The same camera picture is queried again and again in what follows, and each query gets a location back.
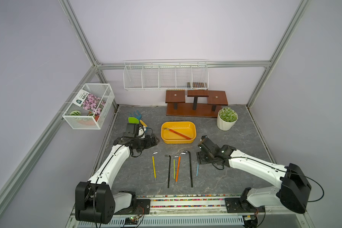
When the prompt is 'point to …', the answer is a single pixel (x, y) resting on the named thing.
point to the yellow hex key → (154, 167)
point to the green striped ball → (75, 113)
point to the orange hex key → (178, 166)
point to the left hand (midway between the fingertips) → (154, 143)
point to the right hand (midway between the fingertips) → (201, 155)
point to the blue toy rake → (139, 116)
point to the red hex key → (169, 129)
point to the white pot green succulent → (226, 118)
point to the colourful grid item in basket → (197, 85)
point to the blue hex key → (197, 169)
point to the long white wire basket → (166, 74)
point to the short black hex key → (169, 170)
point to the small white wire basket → (88, 120)
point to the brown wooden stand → (206, 103)
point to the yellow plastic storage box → (187, 128)
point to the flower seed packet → (93, 103)
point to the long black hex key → (187, 151)
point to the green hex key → (174, 166)
